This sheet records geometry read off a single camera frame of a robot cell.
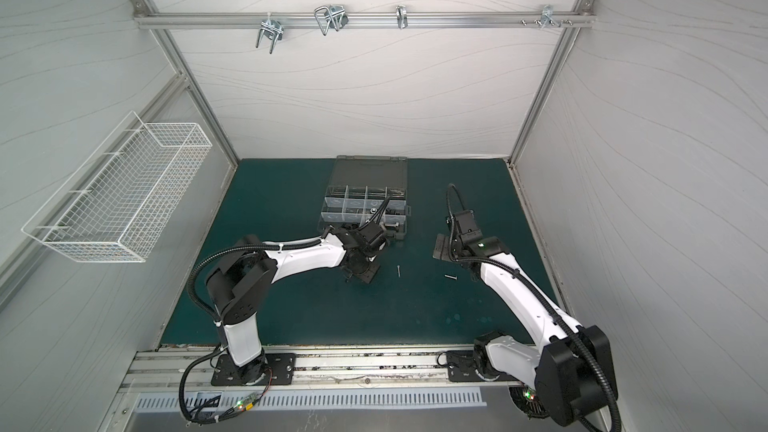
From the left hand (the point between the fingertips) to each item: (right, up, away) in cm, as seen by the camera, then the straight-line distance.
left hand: (373, 269), depth 90 cm
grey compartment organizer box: (-6, +25, +18) cm, 31 cm away
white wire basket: (-58, +21, -22) cm, 65 cm away
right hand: (+26, +10, -5) cm, 28 cm away
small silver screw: (+8, 0, +1) cm, 8 cm away
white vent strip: (-35, -26, -20) cm, 48 cm away
